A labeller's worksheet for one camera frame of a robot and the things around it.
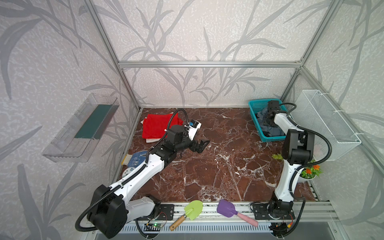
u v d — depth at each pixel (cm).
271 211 67
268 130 99
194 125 66
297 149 56
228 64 193
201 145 68
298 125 59
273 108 81
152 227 72
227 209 73
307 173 74
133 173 46
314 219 73
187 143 67
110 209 39
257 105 116
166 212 74
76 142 63
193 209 74
